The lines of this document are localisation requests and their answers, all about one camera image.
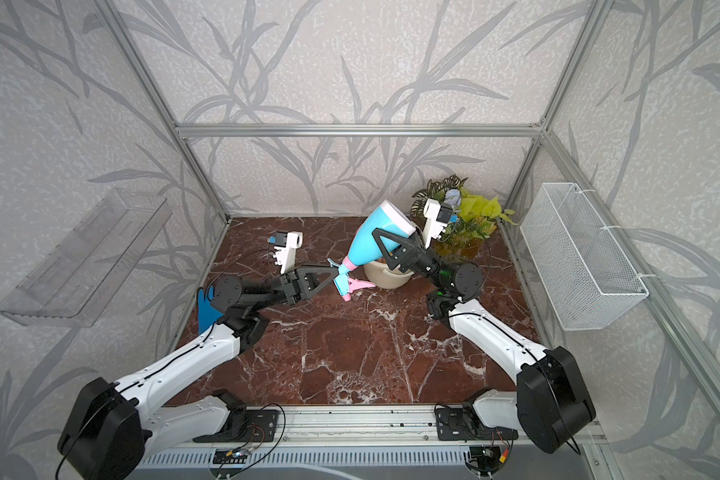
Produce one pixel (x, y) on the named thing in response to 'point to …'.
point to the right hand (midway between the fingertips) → (375, 229)
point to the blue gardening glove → (206, 313)
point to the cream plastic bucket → (382, 276)
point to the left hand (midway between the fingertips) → (335, 283)
